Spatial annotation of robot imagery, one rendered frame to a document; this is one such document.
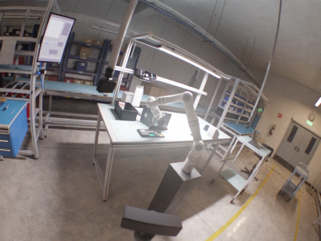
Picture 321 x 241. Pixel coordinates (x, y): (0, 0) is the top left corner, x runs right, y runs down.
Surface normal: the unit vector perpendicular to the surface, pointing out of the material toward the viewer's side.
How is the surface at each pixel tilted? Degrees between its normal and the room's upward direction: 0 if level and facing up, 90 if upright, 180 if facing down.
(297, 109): 90
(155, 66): 90
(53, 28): 101
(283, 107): 90
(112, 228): 0
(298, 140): 90
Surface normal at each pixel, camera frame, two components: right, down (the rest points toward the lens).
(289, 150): -0.80, -0.07
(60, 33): 0.72, 0.59
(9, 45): 0.52, 0.40
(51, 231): 0.31, -0.90
